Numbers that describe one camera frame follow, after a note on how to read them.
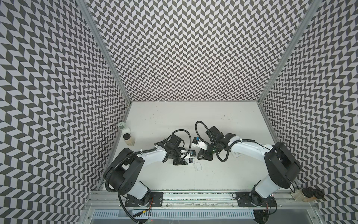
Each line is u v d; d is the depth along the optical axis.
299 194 0.73
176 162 0.77
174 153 0.71
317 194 0.69
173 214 0.69
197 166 0.84
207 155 0.74
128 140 0.87
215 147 0.68
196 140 0.75
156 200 0.72
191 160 0.86
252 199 0.65
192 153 0.75
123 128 0.91
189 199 0.74
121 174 0.43
